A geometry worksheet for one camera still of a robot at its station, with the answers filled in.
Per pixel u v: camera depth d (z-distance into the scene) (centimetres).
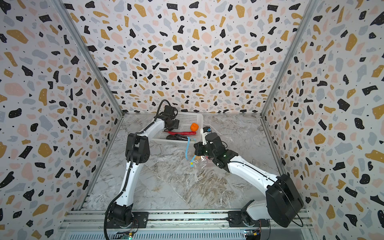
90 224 73
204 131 75
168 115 90
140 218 75
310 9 72
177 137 102
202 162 85
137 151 66
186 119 103
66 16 72
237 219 74
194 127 108
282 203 42
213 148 64
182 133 107
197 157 83
